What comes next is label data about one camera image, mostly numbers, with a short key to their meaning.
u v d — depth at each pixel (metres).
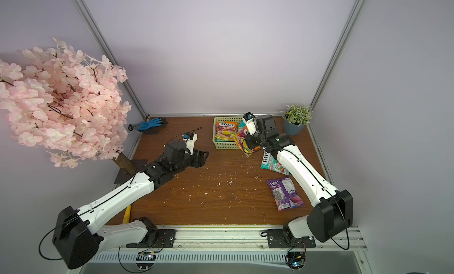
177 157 0.60
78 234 0.38
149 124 1.14
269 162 0.95
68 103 0.57
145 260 0.72
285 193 0.83
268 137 0.58
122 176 0.93
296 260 0.70
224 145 0.99
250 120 0.69
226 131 1.03
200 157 0.70
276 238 0.73
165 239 0.73
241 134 0.85
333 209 0.39
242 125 1.09
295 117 0.98
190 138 0.69
